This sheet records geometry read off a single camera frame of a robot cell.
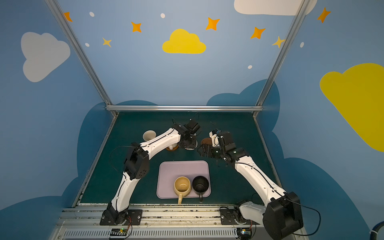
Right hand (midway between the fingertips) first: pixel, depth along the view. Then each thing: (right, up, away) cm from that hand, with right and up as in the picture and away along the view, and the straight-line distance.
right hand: (205, 148), depth 81 cm
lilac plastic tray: (-22, -15, +8) cm, 28 cm away
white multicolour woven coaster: (-9, -3, +20) cm, 22 cm away
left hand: (-8, +1, +13) cm, 15 cm away
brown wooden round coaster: (+3, +2, +23) cm, 23 cm away
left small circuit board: (-44, -40, -9) cm, 60 cm away
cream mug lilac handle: (-36, +7, +17) cm, 41 cm away
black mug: (-3, -21, +2) cm, 21 cm away
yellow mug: (-13, -22, +3) cm, 26 cm away
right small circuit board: (+19, -41, -8) cm, 46 cm away
